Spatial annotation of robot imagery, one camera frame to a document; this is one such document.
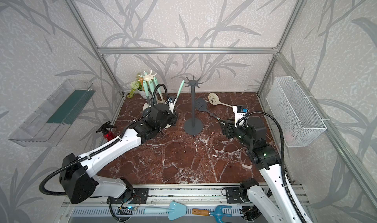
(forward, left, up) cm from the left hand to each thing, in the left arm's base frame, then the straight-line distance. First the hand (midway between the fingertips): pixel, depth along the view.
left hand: (175, 110), depth 79 cm
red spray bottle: (-7, +41, -16) cm, 45 cm away
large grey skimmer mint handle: (+5, +12, +11) cm, 17 cm away
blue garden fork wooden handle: (-44, -21, -22) cm, 54 cm away
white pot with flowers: (+30, +33, -9) cm, 45 cm away
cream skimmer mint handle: (+29, -26, -22) cm, 45 cm away
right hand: (-9, -24, +5) cm, 27 cm away
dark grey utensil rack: (+5, -9, -24) cm, 26 cm away
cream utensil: (+13, +22, -11) cm, 28 cm away
